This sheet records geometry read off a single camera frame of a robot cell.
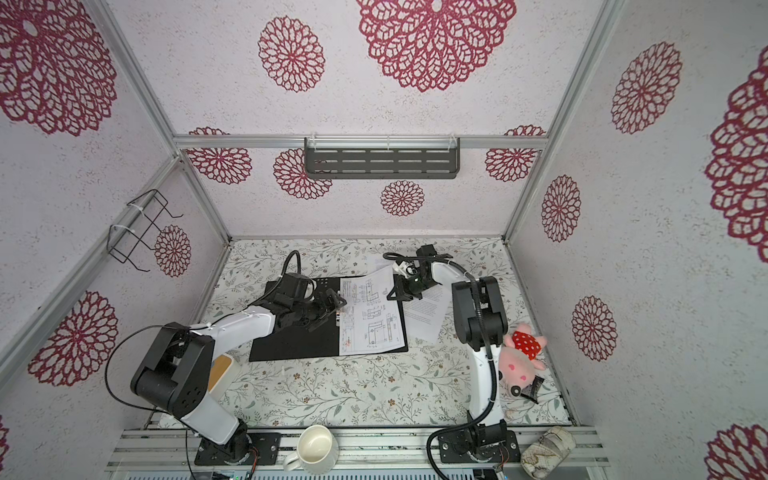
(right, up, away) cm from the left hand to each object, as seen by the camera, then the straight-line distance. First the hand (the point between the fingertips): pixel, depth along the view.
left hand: (338, 312), depth 92 cm
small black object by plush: (+54, -20, -10) cm, 58 cm away
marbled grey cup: (+51, -30, -22) cm, 63 cm away
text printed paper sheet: (+11, +15, +21) cm, 29 cm away
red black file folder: (-5, -9, +1) cm, 10 cm away
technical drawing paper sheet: (+9, -4, +5) cm, 11 cm away
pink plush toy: (+51, -11, -10) cm, 53 cm away
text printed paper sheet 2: (+27, -3, +8) cm, 29 cm away
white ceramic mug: (-2, -32, -17) cm, 36 cm away
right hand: (+16, +5, +7) cm, 19 cm away
